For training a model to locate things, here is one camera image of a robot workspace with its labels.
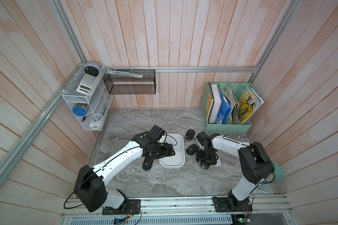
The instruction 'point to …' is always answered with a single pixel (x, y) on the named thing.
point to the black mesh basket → (124, 85)
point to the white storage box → (177, 161)
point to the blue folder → (225, 110)
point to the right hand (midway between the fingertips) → (202, 161)
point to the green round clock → (276, 176)
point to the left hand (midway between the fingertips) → (169, 156)
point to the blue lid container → (79, 111)
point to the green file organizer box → (220, 127)
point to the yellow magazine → (249, 102)
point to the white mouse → (218, 163)
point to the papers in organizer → (235, 109)
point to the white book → (216, 104)
